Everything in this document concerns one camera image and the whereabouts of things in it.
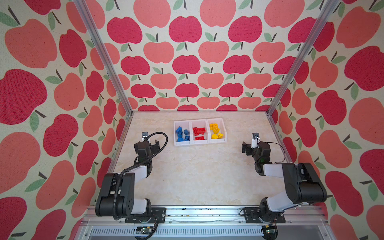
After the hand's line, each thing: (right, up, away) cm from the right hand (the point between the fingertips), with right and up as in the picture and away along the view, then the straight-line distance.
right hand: (255, 141), depth 94 cm
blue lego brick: (-50, +7, +13) cm, 52 cm away
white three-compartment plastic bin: (-43, +11, +9) cm, 46 cm away
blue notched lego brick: (-50, +3, +10) cm, 51 cm away
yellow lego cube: (-25, +2, +9) cm, 27 cm away
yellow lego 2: (-23, +7, +13) cm, 27 cm away
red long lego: (-34, +7, +11) cm, 36 cm away
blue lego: (-45, +6, +12) cm, 47 cm away
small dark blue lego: (-44, +1, +7) cm, 45 cm away
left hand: (-67, 0, -2) cm, 67 cm away
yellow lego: (-25, +9, +14) cm, 30 cm away
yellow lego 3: (-21, +3, +8) cm, 23 cm away
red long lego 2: (-35, +1, +9) cm, 36 cm away
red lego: (-38, +6, +11) cm, 39 cm away
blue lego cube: (-49, 0, +8) cm, 49 cm away
